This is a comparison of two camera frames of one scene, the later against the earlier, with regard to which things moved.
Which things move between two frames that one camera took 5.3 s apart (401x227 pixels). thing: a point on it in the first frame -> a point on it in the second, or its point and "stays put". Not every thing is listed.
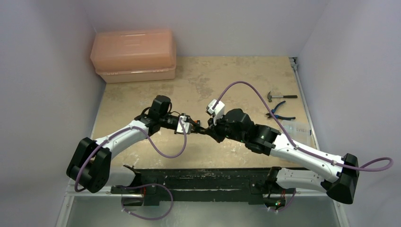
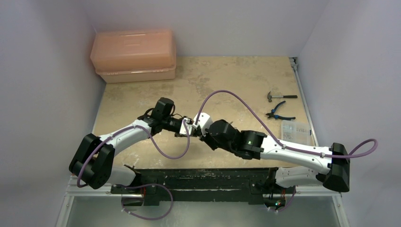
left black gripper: x=188 y=119 stays put
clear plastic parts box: x=300 y=130 stays put
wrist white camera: x=218 y=110 -> x=204 y=121
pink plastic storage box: x=135 y=55 stays put
